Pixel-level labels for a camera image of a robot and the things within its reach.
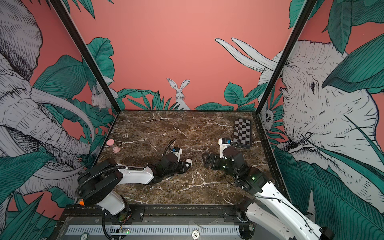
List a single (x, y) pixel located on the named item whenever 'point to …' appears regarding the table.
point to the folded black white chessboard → (242, 137)
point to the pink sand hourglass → (110, 142)
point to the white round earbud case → (189, 161)
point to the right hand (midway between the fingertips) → (207, 155)
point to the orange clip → (81, 203)
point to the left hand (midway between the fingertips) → (192, 164)
